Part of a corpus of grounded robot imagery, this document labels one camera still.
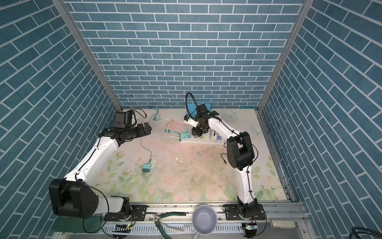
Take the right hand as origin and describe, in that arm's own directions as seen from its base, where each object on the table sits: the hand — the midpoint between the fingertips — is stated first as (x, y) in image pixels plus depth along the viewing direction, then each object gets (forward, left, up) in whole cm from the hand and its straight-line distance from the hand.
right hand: (196, 131), depth 97 cm
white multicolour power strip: (-1, -7, -4) cm, 9 cm away
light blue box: (+2, +2, +19) cm, 19 cm away
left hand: (-9, +26, +11) cm, 30 cm away
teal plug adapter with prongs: (-20, +27, -8) cm, 35 cm away
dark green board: (-54, +45, -8) cm, 71 cm away
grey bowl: (-47, -8, -8) cm, 49 cm away
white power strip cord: (+7, +21, -5) cm, 23 cm away
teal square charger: (-24, +28, -8) cm, 38 cm away
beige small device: (-46, -44, -6) cm, 65 cm away
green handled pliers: (-49, +15, -7) cm, 52 cm away
